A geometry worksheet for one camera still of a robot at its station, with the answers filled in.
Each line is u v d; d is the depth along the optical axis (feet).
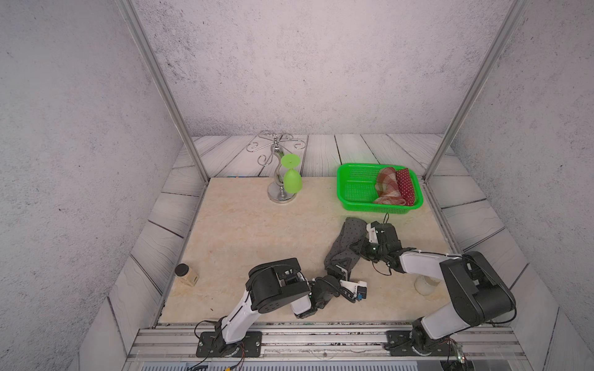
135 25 2.39
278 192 3.75
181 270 2.63
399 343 2.38
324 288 2.24
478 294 1.48
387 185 3.45
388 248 2.39
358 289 2.48
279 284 1.77
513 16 2.34
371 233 2.86
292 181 3.09
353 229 3.03
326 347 2.39
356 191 3.79
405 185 3.45
